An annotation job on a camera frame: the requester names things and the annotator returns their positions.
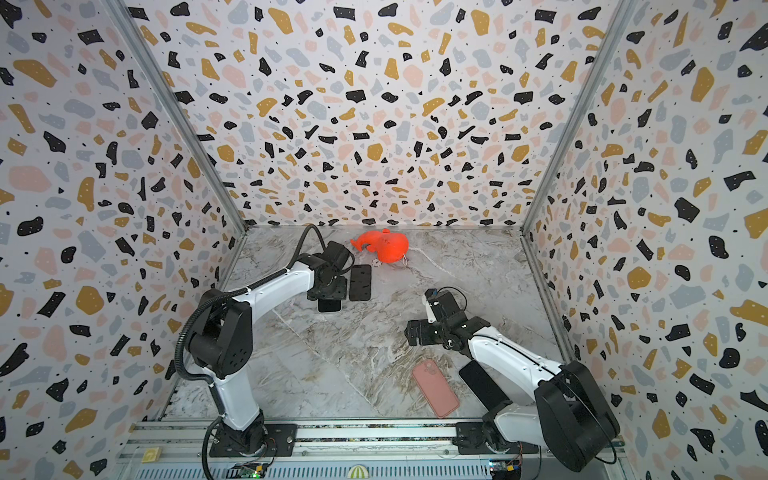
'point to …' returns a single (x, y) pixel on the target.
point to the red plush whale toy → (390, 247)
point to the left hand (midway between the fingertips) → (334, 288)
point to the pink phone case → (435, 387)
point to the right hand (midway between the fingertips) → (414, 325)
